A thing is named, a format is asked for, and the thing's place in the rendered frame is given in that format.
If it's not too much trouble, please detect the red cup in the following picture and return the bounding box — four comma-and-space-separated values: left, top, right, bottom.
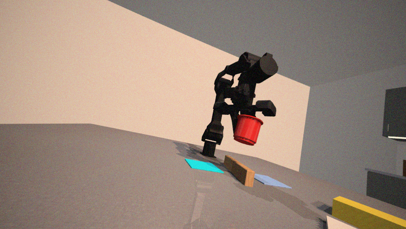
233, 114, 263, 146

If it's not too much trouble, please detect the yellow rectangular block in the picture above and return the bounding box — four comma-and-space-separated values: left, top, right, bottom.
332, 196, 406, 229

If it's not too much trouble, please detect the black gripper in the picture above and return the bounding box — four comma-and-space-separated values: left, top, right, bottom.
213, 85, 276, 133

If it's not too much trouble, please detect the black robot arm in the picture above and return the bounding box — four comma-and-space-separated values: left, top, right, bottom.
200, 52, 278, 158

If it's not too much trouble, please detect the orange long flat bar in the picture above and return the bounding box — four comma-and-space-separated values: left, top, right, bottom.
223, 155, 255, 187

